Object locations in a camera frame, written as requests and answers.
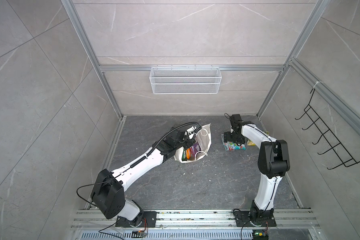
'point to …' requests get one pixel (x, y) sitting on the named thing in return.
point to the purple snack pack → (195, 149)
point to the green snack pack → (184, 155)
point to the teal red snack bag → (231, 146)
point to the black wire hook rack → (346, 158)
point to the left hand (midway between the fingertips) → (192, 129)
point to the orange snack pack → (188, 153)
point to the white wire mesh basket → (183, 80)
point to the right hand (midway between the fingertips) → (231, 139)
